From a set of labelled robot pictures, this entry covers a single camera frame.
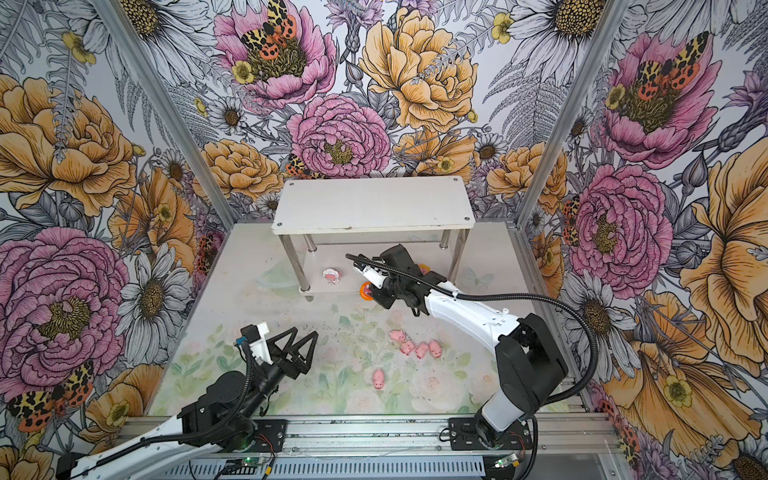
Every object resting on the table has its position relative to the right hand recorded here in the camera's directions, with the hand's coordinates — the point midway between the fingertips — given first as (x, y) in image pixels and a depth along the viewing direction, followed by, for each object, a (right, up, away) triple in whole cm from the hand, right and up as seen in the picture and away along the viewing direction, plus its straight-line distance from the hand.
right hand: (377, 291), depth 85 cm
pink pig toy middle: (+12, -17, +2) cm, 21 cm away
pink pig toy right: (+16, -17, +2) cm, 23 cm away
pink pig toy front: (0, -23, -3) cm, 23 cm away
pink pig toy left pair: (+8, -16, +2) cm, 18 cm away
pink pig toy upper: (+6, -14, +5) cm, 16 cm away
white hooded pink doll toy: (-14, +4, +7) cm, 16 cm away
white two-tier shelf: (-13, +19, -10) cm, 25 cm away
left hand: (-16, -10, -11) cm, 22 cm away
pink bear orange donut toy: (-4, 0, +2) cm, 4 cm away
